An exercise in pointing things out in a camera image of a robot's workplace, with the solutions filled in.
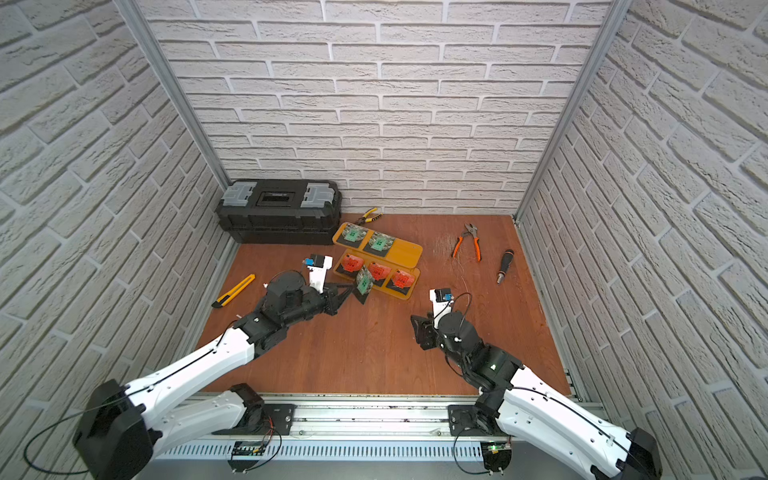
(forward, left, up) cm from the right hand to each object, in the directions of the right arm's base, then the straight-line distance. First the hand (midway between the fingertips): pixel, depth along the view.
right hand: (422, 316), depth 77 cm
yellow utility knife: (+15, +64, -13) cm, 67 cm away
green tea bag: (+30, +19, +1) cm, 35 cm away
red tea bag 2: (+20, +4, -14) cm, 25 cm away
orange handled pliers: (+41, -26, -13) cm, 50 cm away
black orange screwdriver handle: (+26, -35, -13) cm, 45 cm away
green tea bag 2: (+26, +10, +1) cm, 28 cm away
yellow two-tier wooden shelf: (+19, +6, -2) cm, 20 cm away
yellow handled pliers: (+49, +17, -13) cm, 54 cm away
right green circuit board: (-29, -15, -15) cm, 36 cm away
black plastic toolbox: (+39, +43, +4) cm, 58 cm away
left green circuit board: (-25, +46, -17) cm, 55 cm away
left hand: (+7, +17, +7) cm, 19 cm away
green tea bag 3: (+10, +15, +3) cm, 19 cm away
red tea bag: (+23, +11, -12) cm, 28 cm away
